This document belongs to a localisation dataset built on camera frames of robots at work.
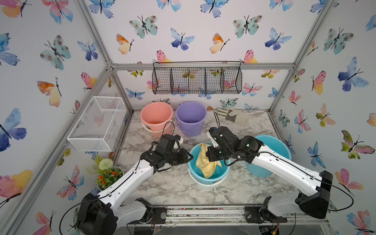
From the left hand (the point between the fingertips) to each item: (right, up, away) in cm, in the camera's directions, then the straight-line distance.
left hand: (193, 157), depth 76 cm
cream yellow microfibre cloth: (+5, -1, -4) cm, 6 cm away
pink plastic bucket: (-25, +22, +23) cm, 41 cm away
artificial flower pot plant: (-41, -6, -6) cm, 42 cm away
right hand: (+6, +3, -6) cm, 9 cm away
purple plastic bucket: (-2, +21, +19) cm, 29 cm away
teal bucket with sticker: (+12, -6, -7) cm, 15 cm away
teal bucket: (+45, +6, +5) cm, 45 cm away
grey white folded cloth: (+32, +25, +42) cm, 58 cm away
